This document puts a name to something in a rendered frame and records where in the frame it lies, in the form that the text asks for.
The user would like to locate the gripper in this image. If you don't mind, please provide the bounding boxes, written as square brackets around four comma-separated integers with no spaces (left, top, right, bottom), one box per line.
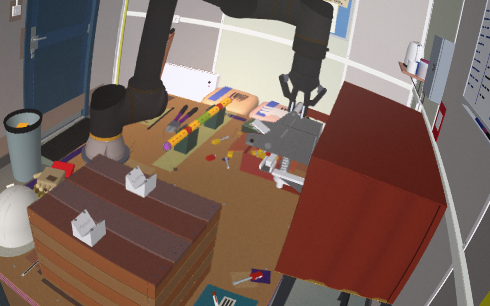
[278,55,329,119]

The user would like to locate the yellow multicoloured tube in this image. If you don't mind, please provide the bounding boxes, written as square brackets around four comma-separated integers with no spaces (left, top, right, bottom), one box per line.
[162,96,234,152]

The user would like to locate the dark grey catch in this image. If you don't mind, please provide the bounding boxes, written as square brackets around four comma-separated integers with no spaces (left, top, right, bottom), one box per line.
[244,111,326,166]

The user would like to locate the dark green tube stand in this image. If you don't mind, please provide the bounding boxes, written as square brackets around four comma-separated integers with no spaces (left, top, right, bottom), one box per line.
[172,126,200,155]
[203,106,227,131]

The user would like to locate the red tool safe body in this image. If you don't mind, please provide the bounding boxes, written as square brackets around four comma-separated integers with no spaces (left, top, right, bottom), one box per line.
[273,80,448,305]

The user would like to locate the brown wooden crate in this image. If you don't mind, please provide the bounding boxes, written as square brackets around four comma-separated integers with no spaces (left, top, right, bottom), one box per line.
[26,153,224,306]

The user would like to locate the blue door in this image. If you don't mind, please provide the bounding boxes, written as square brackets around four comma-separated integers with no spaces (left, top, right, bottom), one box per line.
[22,0,101,119]

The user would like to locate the pink sack with blue label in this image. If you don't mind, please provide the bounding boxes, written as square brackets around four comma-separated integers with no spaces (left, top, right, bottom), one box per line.
[248,100,292,125]

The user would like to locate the white radiator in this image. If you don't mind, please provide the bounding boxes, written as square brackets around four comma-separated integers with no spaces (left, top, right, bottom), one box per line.
[160,62,221,104]

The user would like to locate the grey electrical box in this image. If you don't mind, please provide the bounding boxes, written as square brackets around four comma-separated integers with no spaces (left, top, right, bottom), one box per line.
[422,34,457,105]

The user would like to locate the brown clipboard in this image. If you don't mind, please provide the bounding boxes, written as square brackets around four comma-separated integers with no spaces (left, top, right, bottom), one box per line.
[161,28,176,70]

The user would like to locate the black thin rod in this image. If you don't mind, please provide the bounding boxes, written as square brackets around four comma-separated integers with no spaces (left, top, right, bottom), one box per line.
[146,106,176,131]

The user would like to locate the olive green mat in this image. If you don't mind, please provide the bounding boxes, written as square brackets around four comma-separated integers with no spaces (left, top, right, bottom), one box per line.
[151,111,234,174]

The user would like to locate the purple card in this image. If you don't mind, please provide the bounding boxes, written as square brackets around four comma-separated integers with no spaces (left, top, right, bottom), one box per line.
[249,267,272,285]

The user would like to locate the white vee block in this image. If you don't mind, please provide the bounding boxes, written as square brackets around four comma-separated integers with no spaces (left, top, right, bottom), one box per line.
[124,165,159,199]
[70,208,107,248]

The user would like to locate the dark board marker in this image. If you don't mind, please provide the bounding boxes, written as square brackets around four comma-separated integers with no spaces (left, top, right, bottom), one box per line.
[473,116,490,143]

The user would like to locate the yellow pole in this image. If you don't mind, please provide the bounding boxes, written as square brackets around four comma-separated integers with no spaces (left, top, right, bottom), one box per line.
[113,0,130,87]

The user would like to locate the teal book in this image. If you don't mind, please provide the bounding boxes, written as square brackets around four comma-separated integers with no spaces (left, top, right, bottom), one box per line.
[192,283,260,306]

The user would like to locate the black floor mat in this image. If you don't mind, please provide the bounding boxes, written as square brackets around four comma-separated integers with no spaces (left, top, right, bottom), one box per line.
[40,116,91,163]

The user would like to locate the red flat box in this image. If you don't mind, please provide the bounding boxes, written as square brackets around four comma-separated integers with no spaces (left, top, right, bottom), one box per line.
[51,159,77,179]

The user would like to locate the tan work glove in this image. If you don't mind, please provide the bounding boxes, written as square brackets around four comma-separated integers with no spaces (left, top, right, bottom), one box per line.
[31,165,67,199]

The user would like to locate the grey waste bin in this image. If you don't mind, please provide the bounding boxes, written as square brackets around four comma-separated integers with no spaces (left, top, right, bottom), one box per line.
[2,108,44,184]

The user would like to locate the white hard hat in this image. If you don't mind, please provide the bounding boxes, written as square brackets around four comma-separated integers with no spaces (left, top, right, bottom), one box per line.
[0,184,40,259]

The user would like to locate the grey pencil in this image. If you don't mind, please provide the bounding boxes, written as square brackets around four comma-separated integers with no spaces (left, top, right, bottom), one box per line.
[20,259,40,278]

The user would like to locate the white hinge bracket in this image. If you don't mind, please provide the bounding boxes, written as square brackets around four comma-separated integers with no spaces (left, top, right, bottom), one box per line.
[258,152,281,174]

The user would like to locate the blue wall poster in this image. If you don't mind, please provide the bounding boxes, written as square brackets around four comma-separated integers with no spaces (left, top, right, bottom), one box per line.
[328,0,354,41]

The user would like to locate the white locking bar handle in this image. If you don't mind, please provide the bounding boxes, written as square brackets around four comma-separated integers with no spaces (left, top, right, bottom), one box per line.
[270,167,306,189]

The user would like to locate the wall shelf with white rolls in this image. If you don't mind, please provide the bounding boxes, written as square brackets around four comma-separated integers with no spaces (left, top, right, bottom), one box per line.
[397,40,430,83]

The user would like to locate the purple handled pliers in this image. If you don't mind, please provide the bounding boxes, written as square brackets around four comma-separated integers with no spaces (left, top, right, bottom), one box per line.
[165,104,200,134]

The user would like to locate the red wall sign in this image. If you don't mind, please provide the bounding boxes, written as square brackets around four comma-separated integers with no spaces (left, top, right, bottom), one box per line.
[431,100,448,142]

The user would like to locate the red handled screwdriver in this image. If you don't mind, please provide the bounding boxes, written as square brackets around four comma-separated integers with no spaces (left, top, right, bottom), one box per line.
[231,271,265,287]

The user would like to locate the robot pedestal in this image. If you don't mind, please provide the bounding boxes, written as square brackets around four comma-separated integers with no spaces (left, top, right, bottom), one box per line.
[81,134,132,165]

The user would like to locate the grey door handle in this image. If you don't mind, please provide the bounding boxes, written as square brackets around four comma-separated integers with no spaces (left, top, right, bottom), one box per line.
[28,25,48,60]

